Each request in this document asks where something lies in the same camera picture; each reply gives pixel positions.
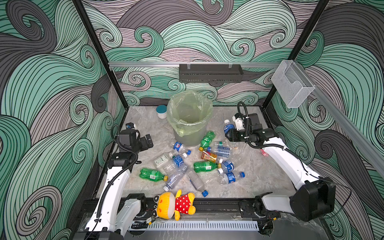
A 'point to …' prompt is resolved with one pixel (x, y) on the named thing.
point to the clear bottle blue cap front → (197, 183)
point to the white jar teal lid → (161, 111)
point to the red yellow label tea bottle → (208, 156)
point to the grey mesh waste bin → (192, 139)
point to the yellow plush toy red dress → (168, 206)
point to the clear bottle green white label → (163, 160)
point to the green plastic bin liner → (188, 111)
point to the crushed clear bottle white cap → (177, 174)
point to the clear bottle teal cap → (220, 143)
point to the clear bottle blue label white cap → (176, 162)
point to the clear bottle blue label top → (227, 126)
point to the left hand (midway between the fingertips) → (142, 137)
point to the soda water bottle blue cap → (221, 151)
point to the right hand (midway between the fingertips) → (230, 134)
